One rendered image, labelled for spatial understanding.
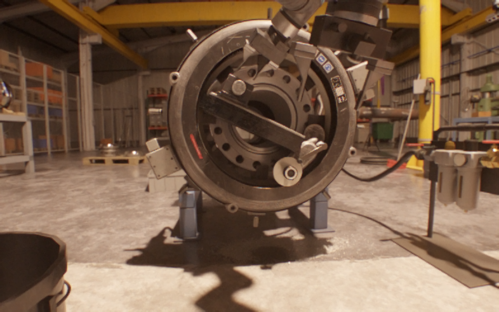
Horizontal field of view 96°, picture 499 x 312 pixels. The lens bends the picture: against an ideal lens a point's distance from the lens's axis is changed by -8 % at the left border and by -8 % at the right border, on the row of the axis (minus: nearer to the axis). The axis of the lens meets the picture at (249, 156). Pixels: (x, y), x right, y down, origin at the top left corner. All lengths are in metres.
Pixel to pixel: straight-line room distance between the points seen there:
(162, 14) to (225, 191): 12.63
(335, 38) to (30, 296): 0.54
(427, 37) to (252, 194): 4.09
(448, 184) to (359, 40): 0.96
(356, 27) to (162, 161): 0.75
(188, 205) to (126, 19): 12.92
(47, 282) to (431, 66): 4.54
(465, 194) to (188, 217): 1.22
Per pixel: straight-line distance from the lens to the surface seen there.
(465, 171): 1.24
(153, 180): 2.51
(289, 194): 0.96
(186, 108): 0.90
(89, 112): 12.99
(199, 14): 12.92
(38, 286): 0.38
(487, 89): 12.83
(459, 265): 1.31
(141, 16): 13.64
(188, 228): 1.33
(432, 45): 4.62
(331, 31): 0.46
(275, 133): 0.90
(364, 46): 0.45
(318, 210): 1.40
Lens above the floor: 0.53
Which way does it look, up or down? 5 degrees down
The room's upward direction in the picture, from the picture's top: 1 degrees counter-clockwise
